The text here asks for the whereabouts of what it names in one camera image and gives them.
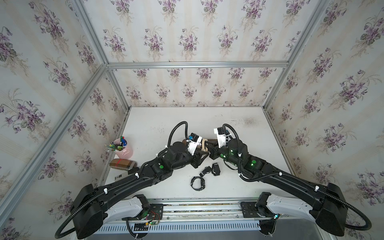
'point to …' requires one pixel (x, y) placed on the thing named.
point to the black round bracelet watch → (203, 184)
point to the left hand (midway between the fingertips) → (207, 152)
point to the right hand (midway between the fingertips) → (207, 143)
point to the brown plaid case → (123, 164)
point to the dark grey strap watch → (207, 170)
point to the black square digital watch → (215, 169)
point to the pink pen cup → (123, 150)
